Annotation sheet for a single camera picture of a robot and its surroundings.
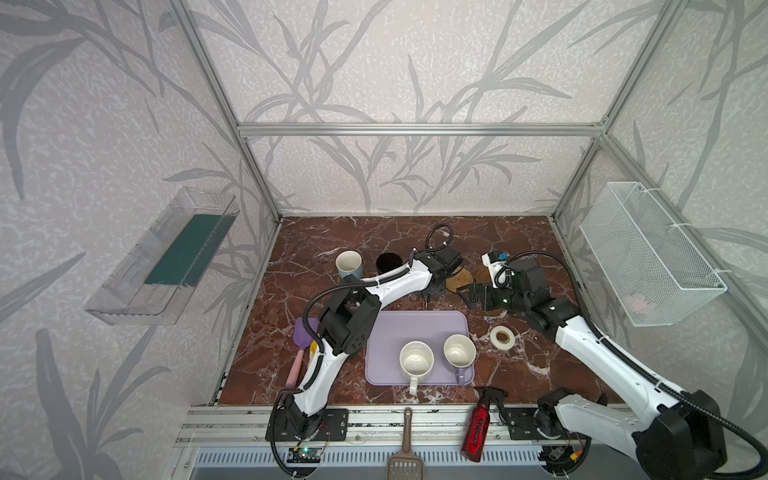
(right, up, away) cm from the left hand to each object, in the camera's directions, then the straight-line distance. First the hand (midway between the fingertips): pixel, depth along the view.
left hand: (434, 280), depth 95 cm
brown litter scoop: (-9, -40, -26) cm, 49 cm away
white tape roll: (+17, -17, -8) cm, 25 cm away
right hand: (+8, +2, -14) cm, 17 cm away
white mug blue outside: (-28, +6, +1) cm, 28 cm away
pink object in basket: (+48, -3, -22) cm, 53 cm away
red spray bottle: (+8, -31, -24) cm, 40 cm away
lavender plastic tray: (-15, -13, -10) cm, 22 cm away
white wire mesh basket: (+43, +6, -34) cm, 55 cm away
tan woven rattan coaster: (+10, 0, +7) cm, 12 cm away
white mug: (-6, -21, -13) cm, 25 cm away
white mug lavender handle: (+6, -19, -11) cm, 23 cm away
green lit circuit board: (-34, -39, -24) cm, 57 cm away
